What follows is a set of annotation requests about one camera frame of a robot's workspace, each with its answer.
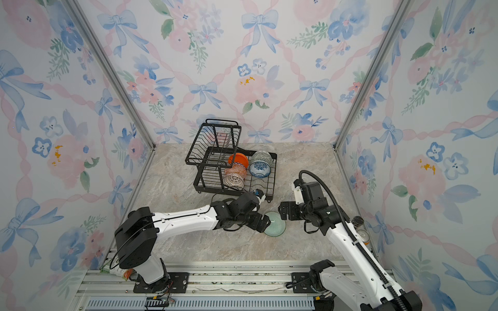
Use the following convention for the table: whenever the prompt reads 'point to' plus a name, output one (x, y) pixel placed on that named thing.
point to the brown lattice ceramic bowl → (233, 181)
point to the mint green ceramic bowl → (277, 225)
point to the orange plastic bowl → (240, 158)
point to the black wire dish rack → (223, 167)
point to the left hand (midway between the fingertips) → (265, 218)
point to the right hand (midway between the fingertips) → (288, 207)
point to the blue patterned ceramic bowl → (260, 165)
